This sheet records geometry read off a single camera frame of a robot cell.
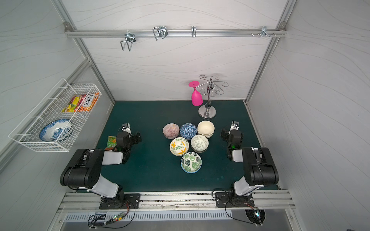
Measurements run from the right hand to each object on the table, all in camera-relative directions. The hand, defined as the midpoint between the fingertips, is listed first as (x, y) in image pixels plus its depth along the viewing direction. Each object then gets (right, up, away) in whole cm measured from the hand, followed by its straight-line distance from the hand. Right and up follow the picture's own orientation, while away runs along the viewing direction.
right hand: (232, 128), depth 94 cm
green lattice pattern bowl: (-22, -10, -1) cm, 24 cm away
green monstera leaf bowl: (-28, -19, -9) cm, 35 cm away
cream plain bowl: (-17, 0, +4) cm, 18 cm away
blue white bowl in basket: (-89, +3, -31) cm, 94 cm away
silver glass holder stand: (-14, +12, +17) cm, 26 cm away
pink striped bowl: (-42, -2, +4) cm, 42 cm away
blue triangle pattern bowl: (-30, -2, +5) cm, 30 cm away
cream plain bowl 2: (-16, -4, -1) cm, 17 cm away
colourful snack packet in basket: (-85, +16, -21) cm, 89 cm away
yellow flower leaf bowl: (-35, -11, -3) cm, 37 cm away
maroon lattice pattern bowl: (-23, -13, -8) cm, 28 cm away
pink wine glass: (-23, +20, +8) cm, 32 cm away
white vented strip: (-48, -41, -24) cm, 67 cm away
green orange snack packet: (-79, -9, -3) cm, 79 cm away
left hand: (-68, -2, 0) cm, 68 cm away
